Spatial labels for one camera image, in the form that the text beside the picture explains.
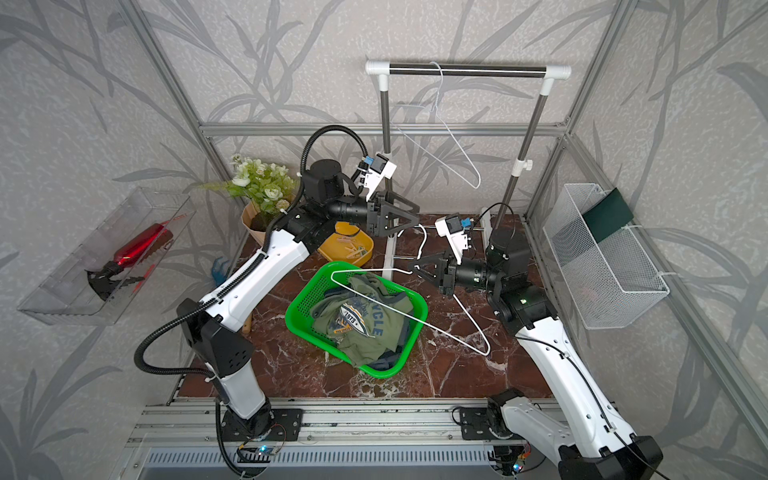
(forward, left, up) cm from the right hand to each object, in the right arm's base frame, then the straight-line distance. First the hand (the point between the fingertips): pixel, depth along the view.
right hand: (410, 267), depth 60 cm
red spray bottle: (-1, +64, -2) cm, 64 cm away
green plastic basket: (+3, +17, -7) cm, 19 cm away
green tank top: (-1, +12, -23) cm, 26 cm away
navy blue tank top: (-8, +5, -31) cm, 32 cm away
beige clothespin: (+31, +19, -35) cm, 51 cm away
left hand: (+6, -1, +7) cm, 9 cm away
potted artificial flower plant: (+36, +43, -9) cm, 57 cm away
